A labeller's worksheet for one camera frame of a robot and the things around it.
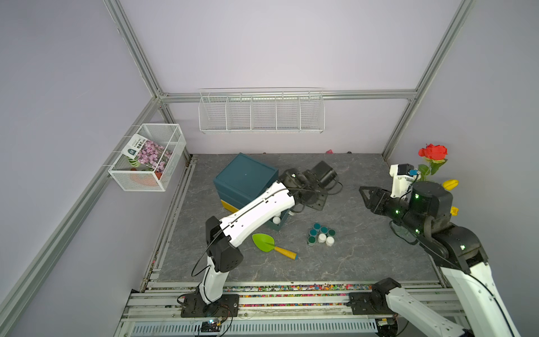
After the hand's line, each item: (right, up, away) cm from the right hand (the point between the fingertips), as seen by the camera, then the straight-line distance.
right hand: (363, 188), depth 62 cm
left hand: (-12, -6, +11) cm, 17 cm away
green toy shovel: (-31, -26, +26) cm, 48 cm away
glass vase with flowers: (+29, +11, +9) cm, 32 cm away
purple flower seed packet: (-72, +12, +11) cm, 74 cm away
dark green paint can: (-9, -19, +28) cm, 35 cm away
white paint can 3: (-4, -24, +24) cm, 34 cm away
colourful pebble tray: (-20, -41, +15) cm, 48 cm away
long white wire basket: (-34, +35, +36) cm, 61 cm away
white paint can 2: (-7, -22, +24) cm, 34 cm away
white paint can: (-26, -14, +22) cm, 37 cm away
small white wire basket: (-78, +4, +11) cm, 79 cm away
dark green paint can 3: (-12, -24, +24) cm, 36 cm away
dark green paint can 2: (-6, -20, +27) cm, 34 cm away
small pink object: (+5, +18, +62) cm, 64 cm away
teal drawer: (-23, -12, +20) cm, 33 cm away
